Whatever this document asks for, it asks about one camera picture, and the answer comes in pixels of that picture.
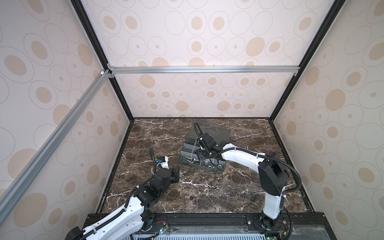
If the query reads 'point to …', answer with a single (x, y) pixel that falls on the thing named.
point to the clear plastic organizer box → (187, 154)
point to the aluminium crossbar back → (204, 70)
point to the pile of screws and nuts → (191, 197)
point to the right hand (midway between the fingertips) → (200, 153)
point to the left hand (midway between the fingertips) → (182, 167)
